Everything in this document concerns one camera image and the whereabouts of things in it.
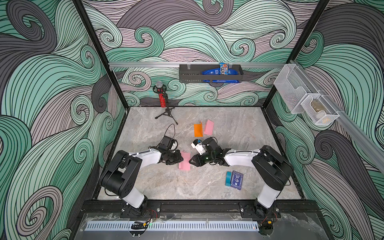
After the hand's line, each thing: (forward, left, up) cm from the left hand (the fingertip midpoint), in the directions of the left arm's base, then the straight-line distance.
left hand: (183, 158), depth 90 cm
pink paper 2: (+24, -18, -1) cm, 30 cm away
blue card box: (-13, -31, 0) cm, 33 cm away
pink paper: (-4, -2, 0) cm, 4 cm away
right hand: (-2, -6, 0) cm, 6 cm away
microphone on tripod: (+40, +16, +22) cm, 48 cm away
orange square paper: (+23, -10, -3) cm, 25 cm away
